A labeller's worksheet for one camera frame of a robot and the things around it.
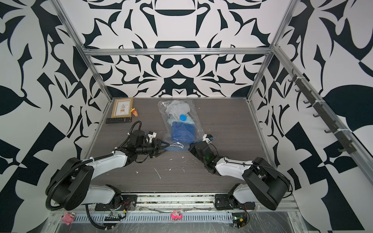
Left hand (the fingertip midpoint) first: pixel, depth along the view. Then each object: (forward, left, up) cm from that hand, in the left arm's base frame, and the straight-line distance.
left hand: (168, 144), depth 83 cm
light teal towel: (+22, -13, -8) cm, 27 cm away
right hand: (+2, -11, -3) cm, 12 cm away
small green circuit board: (-31, +24, -10) cm, 41 cm away
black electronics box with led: (-36, -34, -12) cm, 51 cm away
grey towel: (+30, -5, -3) cm, 30 cm away
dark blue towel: (+12, -9, -6) cm, 16 cm away
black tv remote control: (+25, +37, -9) cm, 45 cm away
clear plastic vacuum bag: (+36, +7, -7) cm, 37 cm away
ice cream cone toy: (+31, +27, -8) cm, 42 cm away
